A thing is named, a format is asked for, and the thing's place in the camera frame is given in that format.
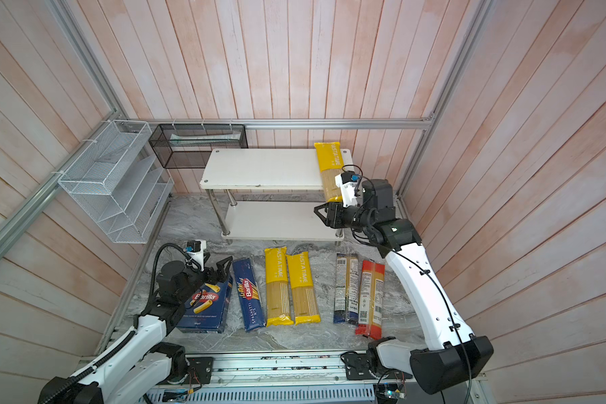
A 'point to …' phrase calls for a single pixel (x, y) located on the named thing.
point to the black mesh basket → (189, 146)
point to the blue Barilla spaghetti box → (249, 295)
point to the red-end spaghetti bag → (370, 311)
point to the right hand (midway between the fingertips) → (320, 209)
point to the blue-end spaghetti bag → (346, 307)
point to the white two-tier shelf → (268, 169)
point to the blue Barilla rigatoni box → (205, 310)
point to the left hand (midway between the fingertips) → (221, 259)
